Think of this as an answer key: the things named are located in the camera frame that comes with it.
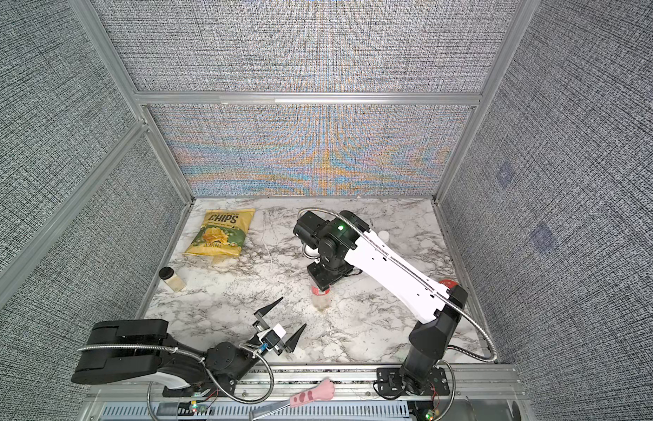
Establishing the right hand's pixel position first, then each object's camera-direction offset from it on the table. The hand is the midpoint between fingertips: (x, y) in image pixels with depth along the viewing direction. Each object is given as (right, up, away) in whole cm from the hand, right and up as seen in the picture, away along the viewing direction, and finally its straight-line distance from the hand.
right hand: (326, 276), depth 69 cm
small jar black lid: (-51, -3, +16) cm, 54 cm away
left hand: (-9, -9, +2) cm, 13 cm away
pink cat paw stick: (-1, -30, 0) cm, 30 cm away
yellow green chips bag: (-39, +10, +30) cm, 50 cm away
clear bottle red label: (-2, -12, +19) cm, 23 cm away
